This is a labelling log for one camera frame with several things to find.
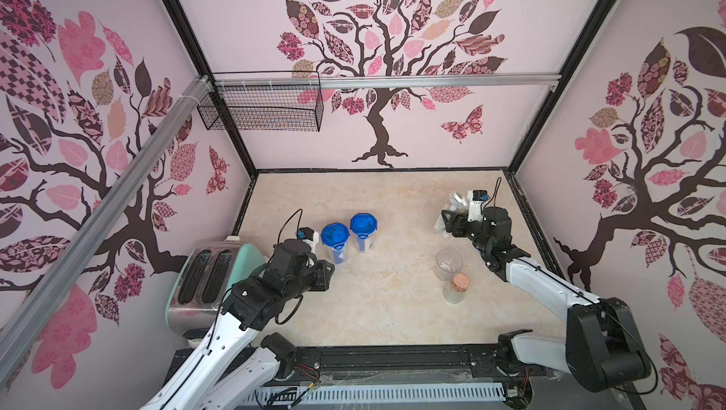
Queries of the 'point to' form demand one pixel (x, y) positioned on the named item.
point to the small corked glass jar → (455, 291)
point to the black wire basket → (264, 101)
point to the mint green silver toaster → (199, 285)
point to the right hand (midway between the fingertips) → (450, 209)
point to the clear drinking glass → (448, 262)
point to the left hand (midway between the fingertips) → (327, 275)
